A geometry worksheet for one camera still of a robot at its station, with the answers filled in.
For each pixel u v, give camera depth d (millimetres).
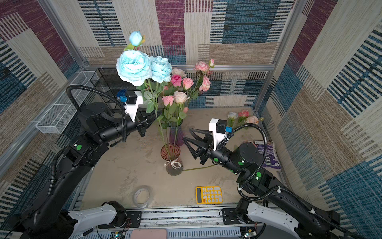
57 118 714
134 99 424
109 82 1056
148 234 687
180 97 685
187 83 699
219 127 407
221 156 453
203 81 697
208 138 505
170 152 748
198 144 442
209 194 794
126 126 452
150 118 532
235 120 1125
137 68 324
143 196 800
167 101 649
